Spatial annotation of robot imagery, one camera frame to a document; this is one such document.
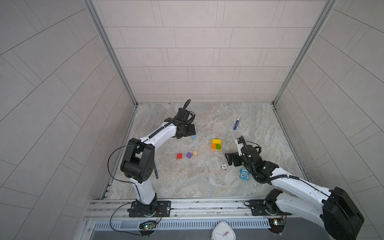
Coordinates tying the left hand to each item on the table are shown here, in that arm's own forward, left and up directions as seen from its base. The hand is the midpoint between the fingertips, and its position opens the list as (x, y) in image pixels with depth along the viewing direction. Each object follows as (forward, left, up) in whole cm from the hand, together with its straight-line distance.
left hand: (194, 130), depth 91 cm
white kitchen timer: (-49, -13, -5) cm, 51 cm away
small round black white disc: (-20, -17, -7) cm, 27 cm away
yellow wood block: (-6, -14, -4) cm, 16 cm away
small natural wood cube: (-12, -1, -7) cm, 14 cm away
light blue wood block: (-1, +1, -7) cm, 7 cm away
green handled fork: (-23, +21, -8) cm, 32 cm away
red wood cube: (-13, +9, -9) cm, 18 cm away
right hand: (-14, -21, -2) cm, 26 cm away
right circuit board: (-46, -39, -8) cm, 61 cm away
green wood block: (-8, -15, -6) cm, 18 cm away
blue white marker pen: (+11, -29, -8) cm, 32 cm away
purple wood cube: (-13, +3, -8) cm, 15 cm away
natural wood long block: (-9, -11, -8) cm, 16 cm away
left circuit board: (-48, +19, -4) cm, 52 cm away
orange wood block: (-8, -12, -6) cm, 16 cm away
